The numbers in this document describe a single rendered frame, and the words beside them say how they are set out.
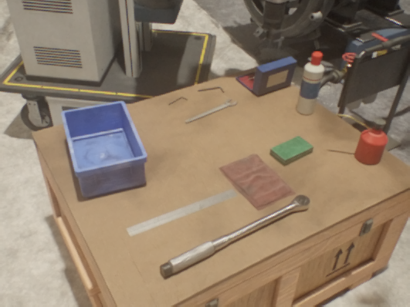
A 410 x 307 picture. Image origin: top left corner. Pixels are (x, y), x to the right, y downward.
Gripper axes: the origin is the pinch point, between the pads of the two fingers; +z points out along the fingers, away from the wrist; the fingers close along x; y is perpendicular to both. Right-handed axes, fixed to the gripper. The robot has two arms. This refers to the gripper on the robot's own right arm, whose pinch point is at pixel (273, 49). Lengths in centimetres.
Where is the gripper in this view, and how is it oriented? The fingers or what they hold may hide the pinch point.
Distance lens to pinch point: 182.6
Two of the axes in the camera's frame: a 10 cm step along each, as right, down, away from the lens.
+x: 5.0, 5.6, -6.6
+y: -8.6, 3.1, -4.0
